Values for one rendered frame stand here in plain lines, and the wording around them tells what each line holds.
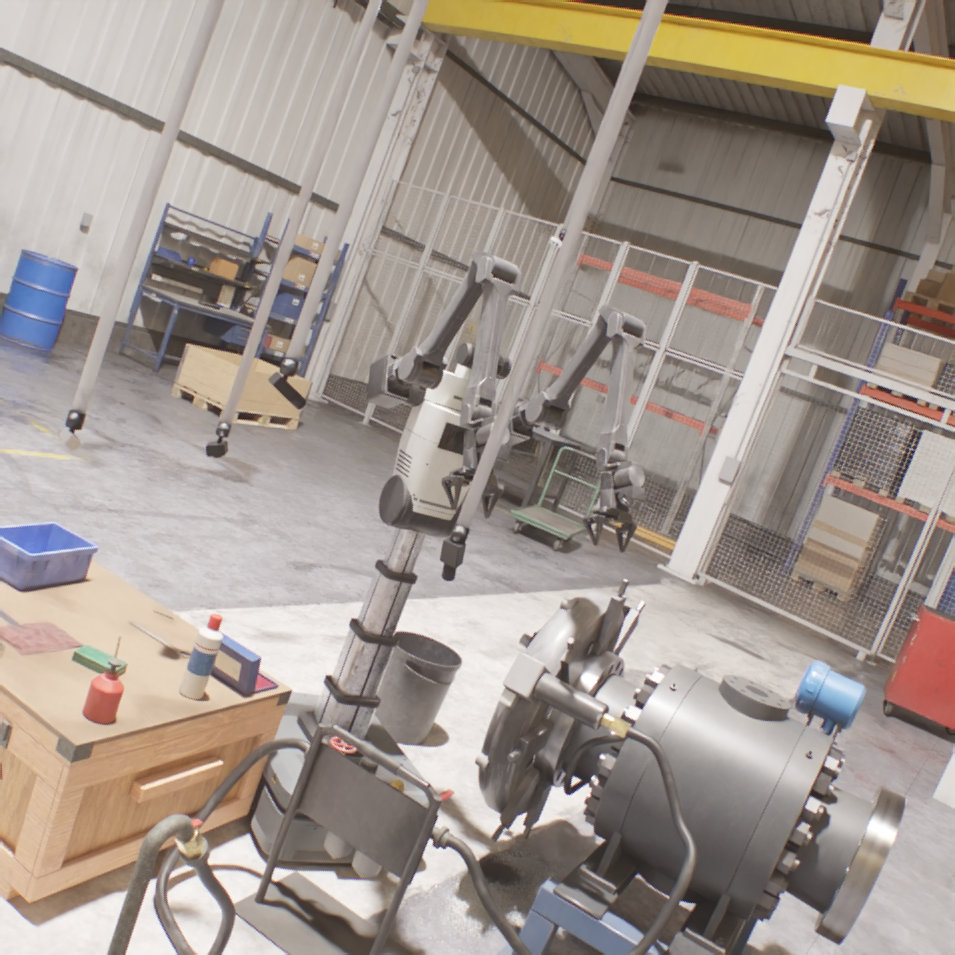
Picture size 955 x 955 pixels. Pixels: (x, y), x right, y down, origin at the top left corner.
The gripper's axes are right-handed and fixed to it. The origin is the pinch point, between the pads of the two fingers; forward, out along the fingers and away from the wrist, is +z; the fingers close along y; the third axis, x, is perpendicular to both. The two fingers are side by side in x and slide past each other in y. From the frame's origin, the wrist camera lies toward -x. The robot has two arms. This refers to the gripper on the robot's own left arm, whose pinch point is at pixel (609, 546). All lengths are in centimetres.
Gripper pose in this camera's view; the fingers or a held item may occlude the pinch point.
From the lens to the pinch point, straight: 257.0
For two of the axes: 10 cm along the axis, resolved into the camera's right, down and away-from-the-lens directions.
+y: 8.2, 2.4, 5.2
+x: -5.7, 2.3, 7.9
